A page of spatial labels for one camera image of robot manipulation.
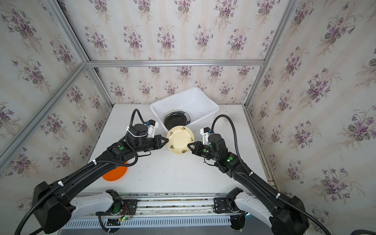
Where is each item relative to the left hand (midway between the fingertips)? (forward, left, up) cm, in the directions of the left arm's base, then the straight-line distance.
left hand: (169, 138), depth 74 cm
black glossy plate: (+28, -1, -16) cm, 32 cm away
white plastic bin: (+48, -15, -18) cm, 53 cm away
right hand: (-4, -8, -1) cm, 9 cm away
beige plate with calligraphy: (+1, -5, 0) cm, 5 cm away
